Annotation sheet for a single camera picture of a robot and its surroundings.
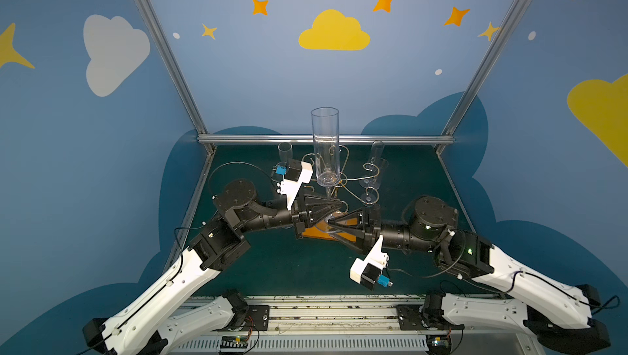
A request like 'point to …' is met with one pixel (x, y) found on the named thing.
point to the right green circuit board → (439, 344)
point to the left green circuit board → (234, 342)
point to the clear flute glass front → (377, 151)
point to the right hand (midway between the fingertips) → (337, 209)
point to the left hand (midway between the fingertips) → (337, 198)
